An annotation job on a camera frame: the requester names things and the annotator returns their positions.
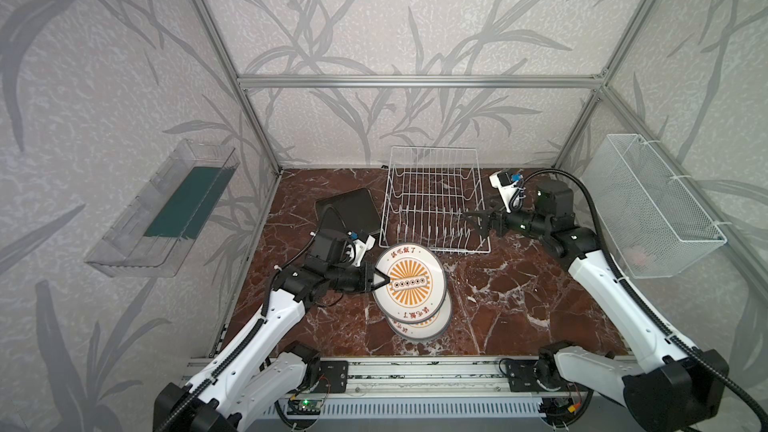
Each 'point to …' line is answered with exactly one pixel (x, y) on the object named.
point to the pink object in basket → (639, 259)
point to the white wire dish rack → (429, 192)
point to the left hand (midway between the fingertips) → (392, 273)
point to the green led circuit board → (307, 407)
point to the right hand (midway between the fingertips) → (477, 198)
